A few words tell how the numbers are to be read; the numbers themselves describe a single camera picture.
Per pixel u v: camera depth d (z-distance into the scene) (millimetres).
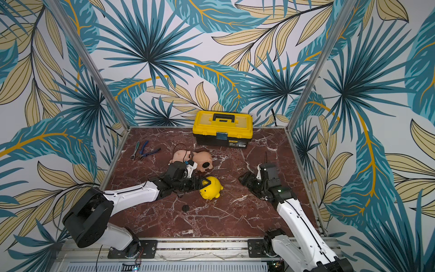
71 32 738
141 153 1038
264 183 651
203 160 931
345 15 705
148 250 734
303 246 437
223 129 968
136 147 1067
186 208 856
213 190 824
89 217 429
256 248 737
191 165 796
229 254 733
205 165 933
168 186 653
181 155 934
